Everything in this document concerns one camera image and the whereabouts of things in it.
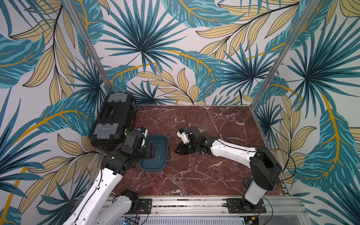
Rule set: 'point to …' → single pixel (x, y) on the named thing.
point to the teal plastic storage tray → (160, 161)
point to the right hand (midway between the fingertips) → (173, 151)
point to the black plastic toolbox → (117, 113)
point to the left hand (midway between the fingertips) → (148, 150)
